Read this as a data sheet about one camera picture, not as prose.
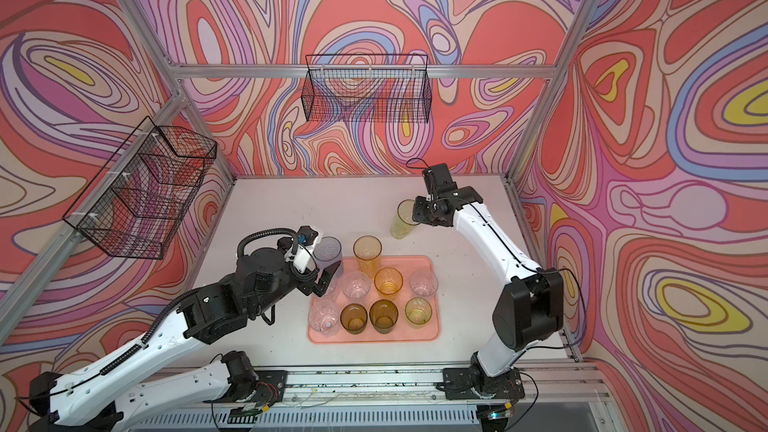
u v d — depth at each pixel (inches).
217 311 18.4
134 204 29.5
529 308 17.0
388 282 34.8
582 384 29.6
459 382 28.9
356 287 35.6
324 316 33.0
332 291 24.3
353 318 32.8
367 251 34.6
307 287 23.4
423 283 35.4
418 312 33.1
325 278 23.4
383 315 33.1
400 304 34.0
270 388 28.4
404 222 31.8
